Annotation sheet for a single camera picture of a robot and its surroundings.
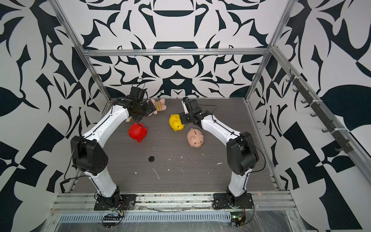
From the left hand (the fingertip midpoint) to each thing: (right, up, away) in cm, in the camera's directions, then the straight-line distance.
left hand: (148, 109), depth 88 cm
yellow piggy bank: (+15, -8, +6) cm, 18 cm away
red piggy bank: (-7, -14, +1) cm, 15 cm away
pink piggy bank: (+28, -17, -1) cm, 33 cm away
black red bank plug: (+1, -30, +1) cm, 30 cm away
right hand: (+21, -3, +3) cm, 21 cm away
